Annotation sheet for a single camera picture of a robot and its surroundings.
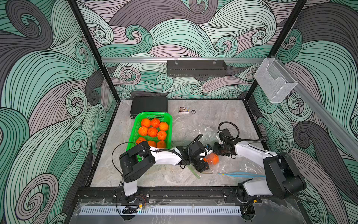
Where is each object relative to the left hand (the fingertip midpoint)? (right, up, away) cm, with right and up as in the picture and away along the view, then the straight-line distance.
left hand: (205, 162), depth 81 cm
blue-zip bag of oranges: (+15, -5, 0) cm, 16 cm away
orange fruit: (-33, +22, +17) cm, 43 cm away
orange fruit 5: (-41, +12, +7) cm, 43 cm away
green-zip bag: (+9, -2, +4) cm, 10 cm away
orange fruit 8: (-27, +10, +5) cm, 29 cm away
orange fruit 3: (-34, +16, +12) cm, 39 cm away
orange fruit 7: (-33, +9, +9) cm, 36 cm away
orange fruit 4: (-40, +17, +13) cm, 46 cm away
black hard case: (-42, +37, +37) cm, 67 cm away
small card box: (-11, +31, +30) cm, 45 cm away
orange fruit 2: (-26, +20, +15) cm, 36 cm away
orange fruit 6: (-27, +14, +11) cm, 33 cm away
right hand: (+8, +4, +10) cm, 13 cm away
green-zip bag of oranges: (+4, +2, -2) cm, 5 cm away
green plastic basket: (-46, +25, +16) cm, 54 cm away
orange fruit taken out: (-39, +23, +17) cm, 48 cm away
